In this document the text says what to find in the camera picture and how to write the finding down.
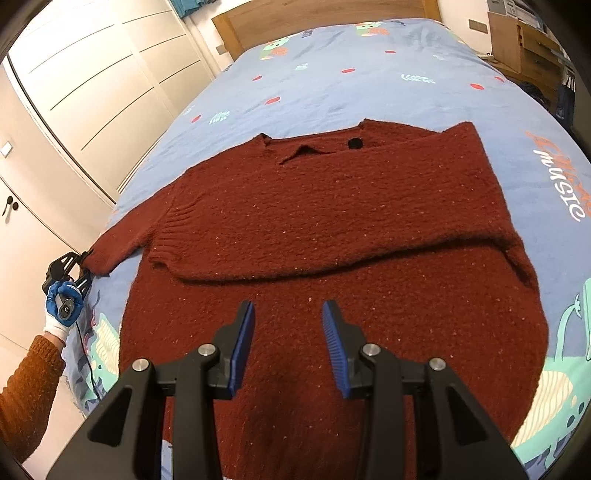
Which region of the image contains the left forearm orange sweater sleeve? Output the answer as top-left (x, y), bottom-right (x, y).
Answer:
top-left (1, 335), bottom-right (65, 462)

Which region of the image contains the white wardrobe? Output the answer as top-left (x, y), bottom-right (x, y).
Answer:
top-left (9, 1), bottom-right (213, 200)

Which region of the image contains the dark red knit sweater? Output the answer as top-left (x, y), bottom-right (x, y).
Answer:
top-left (84, 120), bottom-right (548, 479)

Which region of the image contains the left hand blue white glove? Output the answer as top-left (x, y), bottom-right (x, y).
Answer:
top-left (44, 281), bottom-right (83, 345)

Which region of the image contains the white door with handle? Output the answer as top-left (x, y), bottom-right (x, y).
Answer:
top-left (1, 63), bottom-right (113, 348)

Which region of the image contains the wooden headboard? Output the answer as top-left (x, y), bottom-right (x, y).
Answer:
top-left (212, 0), bottom-right (442, 59)

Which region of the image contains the wall socket plate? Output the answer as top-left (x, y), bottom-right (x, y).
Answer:
top-left (468, 19), bottom-right (488, 34)

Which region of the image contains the teal curtain left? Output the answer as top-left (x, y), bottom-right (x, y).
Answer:
top-left (169, 0), bottom-right (211, 19)

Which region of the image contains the wooden drawer cabinet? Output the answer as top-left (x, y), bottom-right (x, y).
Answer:
top-left (488, 12), bottom-right (564, 103)

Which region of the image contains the white printer box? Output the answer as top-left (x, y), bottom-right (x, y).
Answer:
top-left (487, 0), bottom-right (533, 18)

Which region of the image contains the blue monster print duvet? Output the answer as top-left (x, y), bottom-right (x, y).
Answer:
top-left (62, 18), bottom-right (591, 476)

